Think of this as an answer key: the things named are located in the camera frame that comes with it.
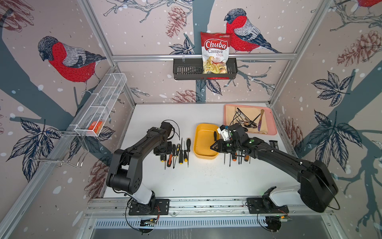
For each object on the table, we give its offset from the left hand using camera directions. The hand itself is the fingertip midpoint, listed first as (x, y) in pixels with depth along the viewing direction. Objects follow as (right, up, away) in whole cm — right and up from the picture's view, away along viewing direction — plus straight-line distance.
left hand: (167, 149), depth 89 cm
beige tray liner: (+60, +17, +21) cm, 66 cm away
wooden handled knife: (+70, +24, +25) cm, 78 cm away
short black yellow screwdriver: (-4, -6, +1) cm, 7 cm away
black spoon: (+53, +11, +15) cm, 56 cm away
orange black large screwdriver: (+39, -7, +1) cm, 39 cm away
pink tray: (+72, +11, +15) cm, 75 cm away
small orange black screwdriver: (+41, -5, +1) cm, 42 cm away
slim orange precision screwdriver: (-1, -9, -1) cm, 9 cm away
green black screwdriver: (+44, -7, 0) cm, 44 cm away
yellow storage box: (+23, +5, +10) cm, 25 cm away
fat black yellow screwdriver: (+11, -4, +3) cm, 12 cm away
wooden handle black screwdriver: (+49, -6, +1) cm, 49 cm away
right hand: (+26, +3, -8) cm, 28 cm away
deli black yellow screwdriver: (+35, -6, +1) cm, 36 cm away
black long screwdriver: (+13, 0, +6) cm, 14 cm away
